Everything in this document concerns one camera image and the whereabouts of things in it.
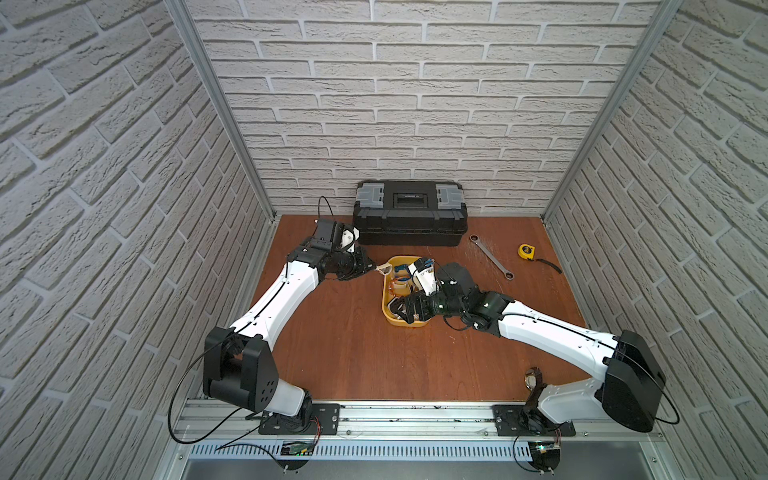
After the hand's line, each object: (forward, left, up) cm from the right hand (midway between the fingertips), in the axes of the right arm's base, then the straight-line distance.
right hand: (405, 302), depth 77 cm
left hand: (+11, +6, +4) cm, 13 cm away
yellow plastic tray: (+11, +4, -14) cm, 18 cm away
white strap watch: (+12, +5, -1) cm, 13 cm away
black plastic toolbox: (+33, -4, 0) cm, 34 cm away
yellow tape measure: (+26, -48, -15) cm, 56 cm away
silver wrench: (+34, -30, -16) cm, 49 cm away
